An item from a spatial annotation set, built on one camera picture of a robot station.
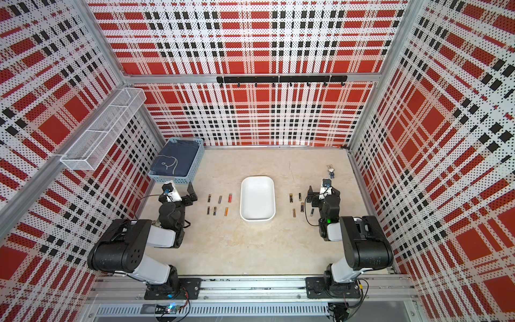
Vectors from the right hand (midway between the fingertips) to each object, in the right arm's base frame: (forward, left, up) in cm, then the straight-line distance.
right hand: (323, 185), depth 93 cm
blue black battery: (-8, +52, -9) cm, 54 cm away
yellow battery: (-8, +47, -10) cm, 48 cm away
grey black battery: (-1, +56, -8) cm, 56 cm away
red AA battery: (-2, +45, -8) cm, 46 cm away
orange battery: (-8, +5, -10) cm, 13 cm away
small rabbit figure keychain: (+17, -8, -7) cm, 20 cm away
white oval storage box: (-2, +31, -8) cm, 33 cm away
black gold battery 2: (-7, +10, -9) cm, 15 cm away
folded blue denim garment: (+18, +75, 0) cm, 77 cm away
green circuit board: (-47, +61, -7) cm, 77 cm away
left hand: (-1, +64, +4) cm, 64 cm away
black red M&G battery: (-8, +55, -9) cm, 56 cm away
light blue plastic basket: (+14, +66, -4) cm, 68 cm away
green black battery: (-1, +10, -9) cm, 13 cm away
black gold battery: (-2, +15, -9) cm, 17 cm away
